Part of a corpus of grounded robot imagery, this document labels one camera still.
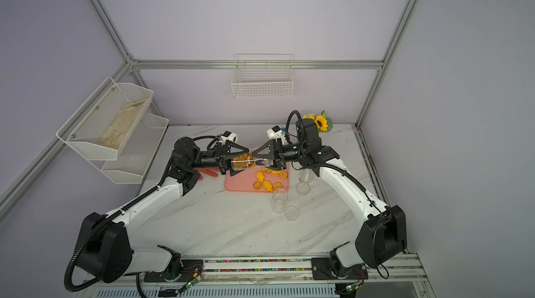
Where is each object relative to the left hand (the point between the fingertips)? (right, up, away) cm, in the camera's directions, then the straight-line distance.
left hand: (246, 160), depth 65 cm
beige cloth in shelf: (-51, +13, +15) cm, 54 cm away
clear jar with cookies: (+24, -11, +32) cm, 42 cm away
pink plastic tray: (-6, -13, +31) cm, 34 cm away
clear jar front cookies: (+12, -20, +29) cm, 37 cm away
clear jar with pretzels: (-1, -1, +1) cm, 2 cm away
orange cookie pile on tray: (+5, -14, +30) cm, 34 cm away
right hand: (+2, -1, 0) cm, 3 cm away
